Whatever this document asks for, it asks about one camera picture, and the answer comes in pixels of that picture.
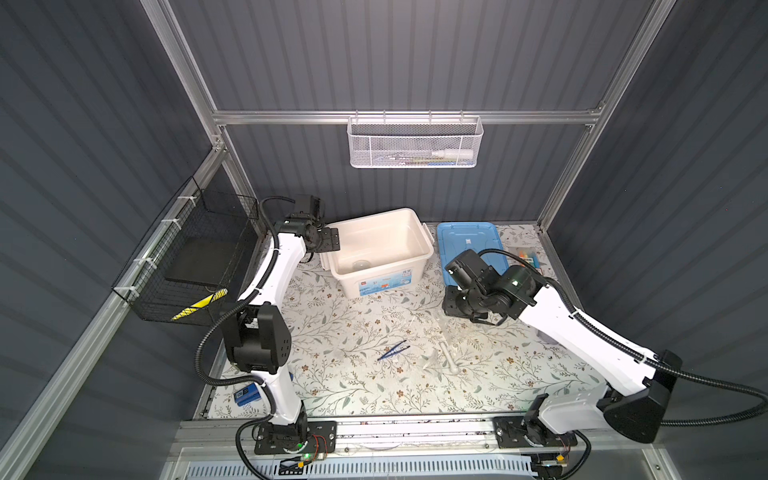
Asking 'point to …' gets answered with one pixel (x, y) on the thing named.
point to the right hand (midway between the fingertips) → (447, 309)
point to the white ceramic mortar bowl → (360, 265)
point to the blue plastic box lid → (455, 238)
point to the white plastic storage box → (381, 253)
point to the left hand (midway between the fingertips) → (320, 242)
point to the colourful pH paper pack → (532, 257)
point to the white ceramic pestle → (453, 368)
